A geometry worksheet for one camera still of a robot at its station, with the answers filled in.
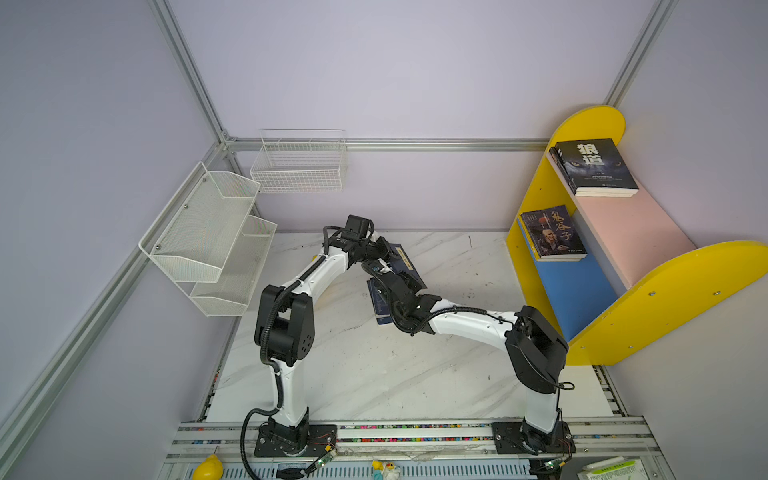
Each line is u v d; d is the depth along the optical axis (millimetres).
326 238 700
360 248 764
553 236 964
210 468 675
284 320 550
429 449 734
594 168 762
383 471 672
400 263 933
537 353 479
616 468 674
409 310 662
